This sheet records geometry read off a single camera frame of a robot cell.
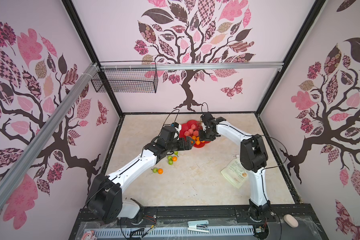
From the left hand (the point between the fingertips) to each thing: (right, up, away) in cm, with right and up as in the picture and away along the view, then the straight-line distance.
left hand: (188, 144), depth 80 cm
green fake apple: (-20, -16, +7) cm, 27 cm away
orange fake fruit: (+7, -1, +20) cm, 21 cm away
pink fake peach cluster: (-1, +5, +23) cm, 23 cm away
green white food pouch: (+29, -18, +7) cm, 34 cm away
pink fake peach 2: (+2, +7, +23) cm, 24 cm away
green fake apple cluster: (-11, -12, +12) cm, 20 cm away
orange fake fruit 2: (+5, +2, +23) cm, 24 cm away
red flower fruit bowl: (0, +11, +26) cm, 28 cm away
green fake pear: (-8, -8, +16) cm, 19 cm away
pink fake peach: (+4, +10, +26) cm, 28 cm away
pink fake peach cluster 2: (+6, +5, +23) cm, 24 cm away
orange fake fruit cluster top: (-9, -11, +12) cm, 18 cm away
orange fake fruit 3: (-17, -17, +7) cm, 25 cm away
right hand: (+10, +3, +18) cm, 20 cm away
